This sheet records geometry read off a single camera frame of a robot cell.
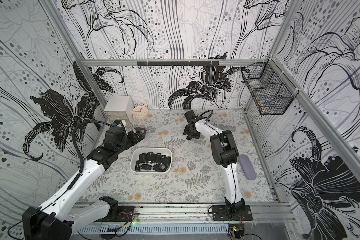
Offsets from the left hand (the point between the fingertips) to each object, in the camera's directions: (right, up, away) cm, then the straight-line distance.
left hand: (143, 136), depth 79 cm
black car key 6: (-1, -19, +8) cm, 21 cm away
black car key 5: (-6, -19, +9) cm, 22 cm away
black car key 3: (+9, -15, +12) cm, 21 cm away
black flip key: (+1, -14, +12) cm, 18 cm away
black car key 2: (+6, -14, +12) cm, 20 cm away
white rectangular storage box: (-8, -13, +10) cm, 19 cm away
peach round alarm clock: (-13, +16, +36) cm, 41 cm away
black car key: (-4, -14, +12) cm, 19 cm away
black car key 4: (+12, -16, +11) cm, 23 cm away
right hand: (+27, +1, +25) cm, 37 cm away
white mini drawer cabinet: (-24, +18, +26) cm, 40 cm away
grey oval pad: (+59, -19, +6) cm, 62 cm away
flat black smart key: (+8, -19, +7) cm, 22 cm away
